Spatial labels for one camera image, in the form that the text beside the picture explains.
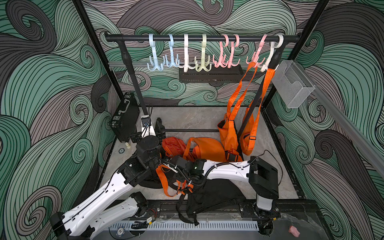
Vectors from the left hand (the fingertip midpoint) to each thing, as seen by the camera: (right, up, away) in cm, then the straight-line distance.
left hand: (146, 123), depth 65 cm
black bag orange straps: (+31, -38, +12) cm, 50 cm away
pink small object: (+67, -49, +1) cm, 83 cm away
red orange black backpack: (+6, -30, +17) cm, 35 cm away
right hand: (+11, -27, +16) cm, 33 cm away
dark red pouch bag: (+43, -19, +19) cm, 51 cm away
